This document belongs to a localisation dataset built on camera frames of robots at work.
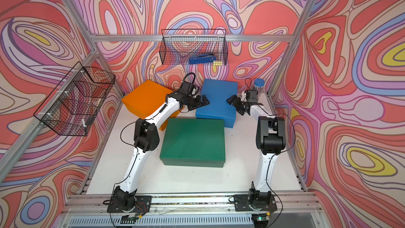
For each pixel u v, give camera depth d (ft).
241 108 2.99
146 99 3.81
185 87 2.70
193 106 2.93
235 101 3.03
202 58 2.96
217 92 3.78
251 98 2.69
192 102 2.85
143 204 2.37
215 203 2.46
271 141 1.82
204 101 2.97
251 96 2.68
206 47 3.14
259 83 3.28
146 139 2.10
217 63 2.76
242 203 2.38
